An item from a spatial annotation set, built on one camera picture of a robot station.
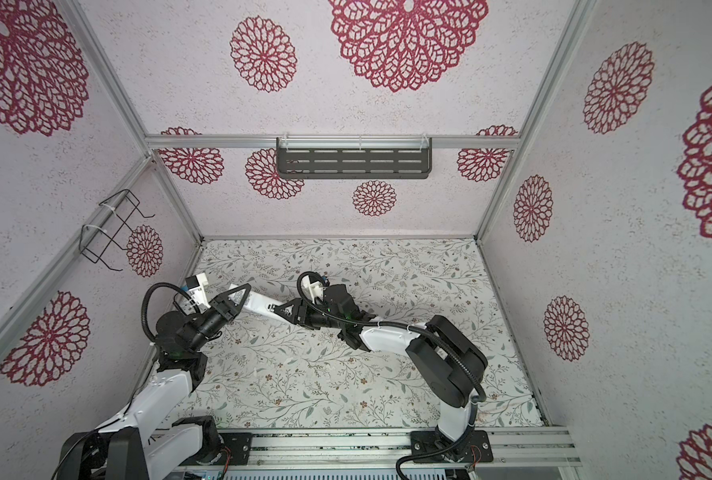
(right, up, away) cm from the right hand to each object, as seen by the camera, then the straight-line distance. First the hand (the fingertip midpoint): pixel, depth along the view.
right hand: (279, 309), depth 78 cm
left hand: (-7, +5, -1) cm, 8 cm away
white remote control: (-5, +2, -2) cm, 6 cm away
